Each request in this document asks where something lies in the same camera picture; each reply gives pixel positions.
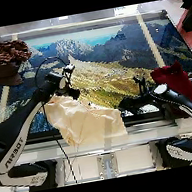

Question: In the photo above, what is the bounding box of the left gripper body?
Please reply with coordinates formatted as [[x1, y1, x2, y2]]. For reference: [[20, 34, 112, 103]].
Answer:
[[65, 85, 82, 102]]

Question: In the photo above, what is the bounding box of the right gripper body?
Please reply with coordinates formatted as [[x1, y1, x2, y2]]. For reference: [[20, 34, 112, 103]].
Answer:
[[117, 95, 142, 115]]

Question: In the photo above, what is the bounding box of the silver frame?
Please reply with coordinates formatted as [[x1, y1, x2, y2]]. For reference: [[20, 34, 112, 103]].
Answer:
[[0, 2, 192, 192]]

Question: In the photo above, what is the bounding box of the red garment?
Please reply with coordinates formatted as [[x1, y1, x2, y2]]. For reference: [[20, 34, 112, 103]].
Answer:
[[148, 58, 192, 115]]

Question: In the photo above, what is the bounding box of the cream T-shirt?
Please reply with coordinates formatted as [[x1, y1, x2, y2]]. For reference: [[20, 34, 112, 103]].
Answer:
[[41, 83, 129, 152]]

